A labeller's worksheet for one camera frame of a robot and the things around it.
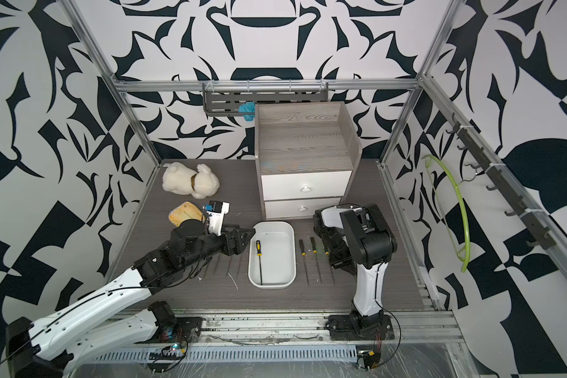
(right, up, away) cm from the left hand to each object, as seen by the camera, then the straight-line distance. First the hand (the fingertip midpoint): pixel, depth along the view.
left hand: (246, 224), depth 71 cm
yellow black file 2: (-5, -18, +17) cm, 25 cm away
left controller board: (-21, -38, +1) cm, 44 cm away
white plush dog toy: (-32, +14, +28) cm, 45 cm away
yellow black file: (+2, -14, +18) cm, 23 cm away
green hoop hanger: (+64, +5, +5) cm, 65 cm away
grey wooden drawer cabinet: (+18, +22, +8) cm, 30 cm away
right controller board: (+36, -40, +1) cm, 54 cm away
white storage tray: (+9, -16, +19) cm, 27 cm away
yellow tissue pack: (-29, +1, +26) cm, 39 cm away
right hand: (+36, -19, +15) cm, 44 cm away
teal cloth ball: (-3, +40, +20) cm, 45 cm away
